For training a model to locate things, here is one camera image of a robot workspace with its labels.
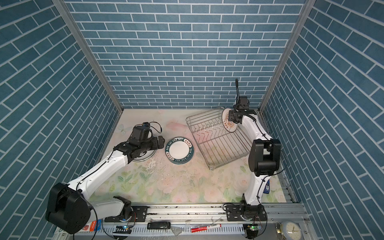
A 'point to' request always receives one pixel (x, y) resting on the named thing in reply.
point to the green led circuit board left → (123, 229)
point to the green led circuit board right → (252, 230)
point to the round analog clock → (292, 230)
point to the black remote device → (159, 225)
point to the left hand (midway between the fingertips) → (159, 140)
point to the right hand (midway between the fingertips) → (235, 113)
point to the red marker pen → (204, 228)
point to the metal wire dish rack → (217, 144)
